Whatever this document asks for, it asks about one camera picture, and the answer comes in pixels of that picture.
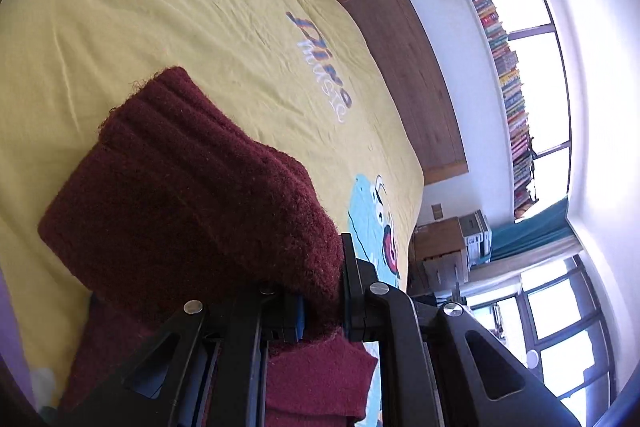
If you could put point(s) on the right teal curtain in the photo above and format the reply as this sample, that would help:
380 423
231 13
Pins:
546 227

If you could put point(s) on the dark red knit sweater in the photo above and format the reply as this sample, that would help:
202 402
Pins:
175 203

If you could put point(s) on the yellow dinosaur print duvet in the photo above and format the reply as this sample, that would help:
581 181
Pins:
294 74

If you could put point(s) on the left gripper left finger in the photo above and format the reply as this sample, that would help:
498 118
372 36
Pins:
200 368

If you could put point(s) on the wall socket plate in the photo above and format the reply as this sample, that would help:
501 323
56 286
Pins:
437 211

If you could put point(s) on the row of books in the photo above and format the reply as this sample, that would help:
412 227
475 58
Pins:
510 85

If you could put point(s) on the wooden drawer cabinet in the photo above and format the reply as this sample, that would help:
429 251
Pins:
438 261

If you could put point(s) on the wooden bed headboard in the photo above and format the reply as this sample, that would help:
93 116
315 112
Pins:
405 57

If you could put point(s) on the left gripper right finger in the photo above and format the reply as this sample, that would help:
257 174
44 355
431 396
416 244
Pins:
439 366

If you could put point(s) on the white printer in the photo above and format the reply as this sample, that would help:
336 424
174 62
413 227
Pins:
477 236

